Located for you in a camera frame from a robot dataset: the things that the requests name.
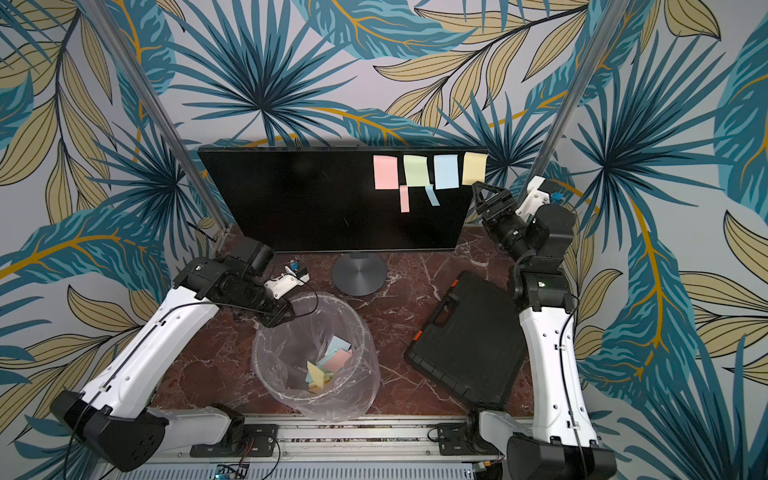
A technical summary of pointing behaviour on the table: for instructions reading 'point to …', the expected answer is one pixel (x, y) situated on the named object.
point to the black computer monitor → (283, 200)
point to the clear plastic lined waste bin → (279, 358)
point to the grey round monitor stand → (359, 274)
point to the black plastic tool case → (473, 342)
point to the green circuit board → (222, 476)
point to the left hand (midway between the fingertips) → (283, 316)
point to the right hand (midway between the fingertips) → (476, 190)
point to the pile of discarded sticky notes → (320, 374)
